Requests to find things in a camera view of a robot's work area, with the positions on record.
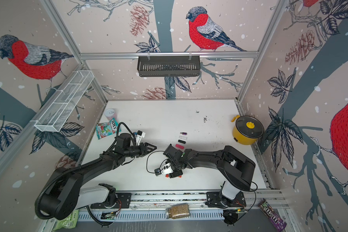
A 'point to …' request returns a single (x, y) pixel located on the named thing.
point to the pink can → (110, 113)
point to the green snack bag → (68, 223)
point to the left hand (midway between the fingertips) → (156, 147)
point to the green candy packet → (105, 129)
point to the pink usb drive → (179, 146)
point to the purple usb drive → (183, 133)
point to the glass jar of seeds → (178, 211)
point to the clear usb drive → (182, 137)
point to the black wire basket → (169, 66)
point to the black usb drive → (181, 141)
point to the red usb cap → (167, 175)
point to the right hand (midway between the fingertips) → (169, 166)
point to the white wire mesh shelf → (55, 115)
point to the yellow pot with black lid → (247, 129)
